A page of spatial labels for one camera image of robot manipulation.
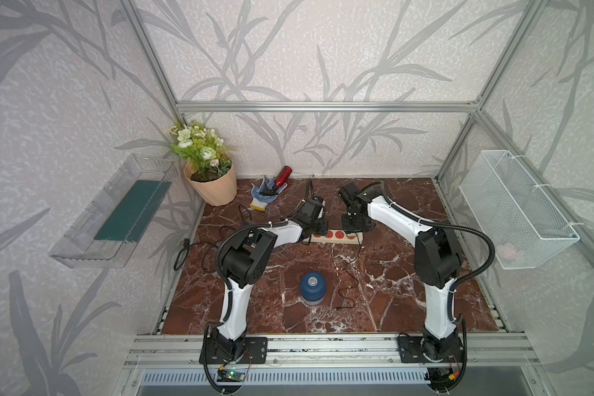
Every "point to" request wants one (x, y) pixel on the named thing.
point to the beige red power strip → (337, 237)
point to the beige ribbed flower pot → (218, 192)
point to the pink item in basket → (506, 252)
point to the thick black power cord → (183, 255)
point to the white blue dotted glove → (267, 193)
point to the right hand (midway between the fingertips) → (348, 229)
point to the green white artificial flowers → (203, 149)
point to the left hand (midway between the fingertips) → (326, 224)
